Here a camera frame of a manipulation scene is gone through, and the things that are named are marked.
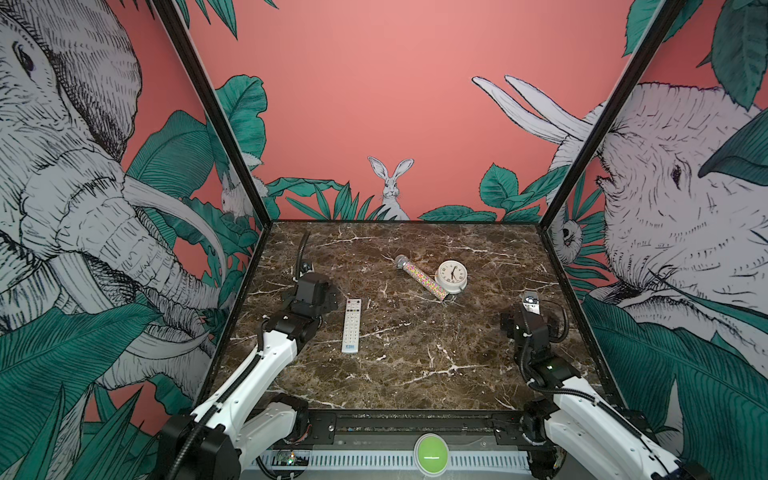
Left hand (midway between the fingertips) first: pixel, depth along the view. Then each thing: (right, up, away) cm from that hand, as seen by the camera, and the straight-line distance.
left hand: (312, 286), depth 82 cm
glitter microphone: (+26, +6, +22) cm, 34 cm away
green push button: (+32, -39, -12) cm, 51 cm away
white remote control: (+10, -13, +9) cm, 18 cm away
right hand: (+60, -5, 0) cm, 60 cm away
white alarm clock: (+43, +1, +18) cm, 46 cm away
